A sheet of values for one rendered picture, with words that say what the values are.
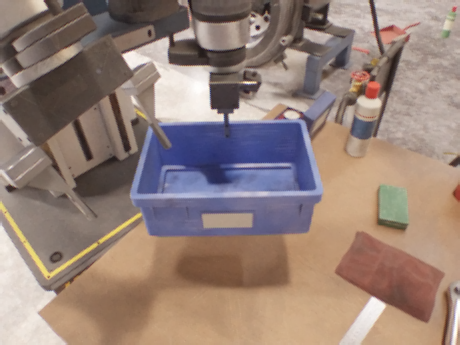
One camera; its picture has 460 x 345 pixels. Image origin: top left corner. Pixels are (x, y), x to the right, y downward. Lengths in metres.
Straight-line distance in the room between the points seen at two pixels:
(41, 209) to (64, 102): 0.94
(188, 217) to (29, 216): 0.79
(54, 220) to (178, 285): 0.57
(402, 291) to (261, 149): 0.42
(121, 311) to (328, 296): 0.43
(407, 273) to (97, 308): 0.67
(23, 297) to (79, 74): 1.23
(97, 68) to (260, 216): 0.34
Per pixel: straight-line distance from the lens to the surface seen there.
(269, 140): 0.71
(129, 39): 0.96
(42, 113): 0.37
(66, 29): 0.31
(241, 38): 0.57
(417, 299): 0.84
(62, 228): 1.20
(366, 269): 0.84
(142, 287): 0.82
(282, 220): 0.59
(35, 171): 0.38
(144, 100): 0.44
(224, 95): 0.57
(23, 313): 1.49
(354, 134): 1.07
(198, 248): 0.85
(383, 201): 0.96
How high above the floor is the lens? 1.17
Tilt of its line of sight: 43 degrees down
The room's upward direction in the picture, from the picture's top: 2 degrees counter-clockwise
